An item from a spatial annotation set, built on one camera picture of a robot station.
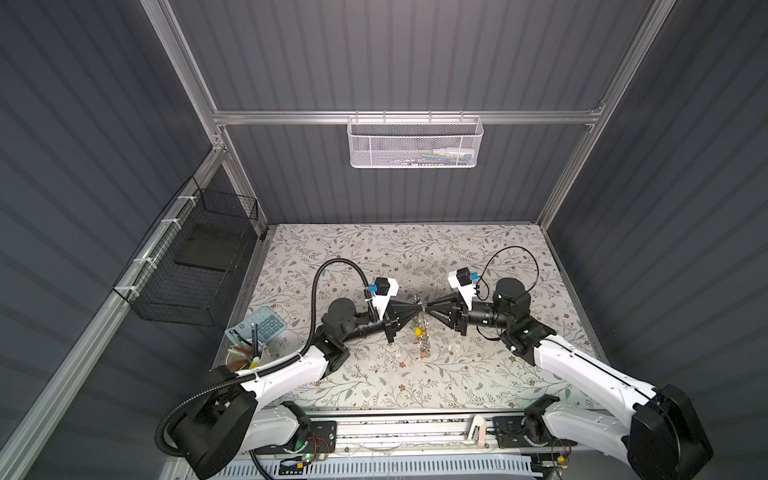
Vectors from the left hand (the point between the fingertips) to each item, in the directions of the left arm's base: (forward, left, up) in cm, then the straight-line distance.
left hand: (422, 309), depth 70 cm
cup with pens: (-2, +46, -15) cm, 49 cm away
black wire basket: (+13, +57, +4) cm, 59 cm away
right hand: (0, -3, -2) cm, 3 cm away
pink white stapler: (-22, -13, -22) cm, 34 cm away
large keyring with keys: (-4, 0, -3) cm, 5 cm away
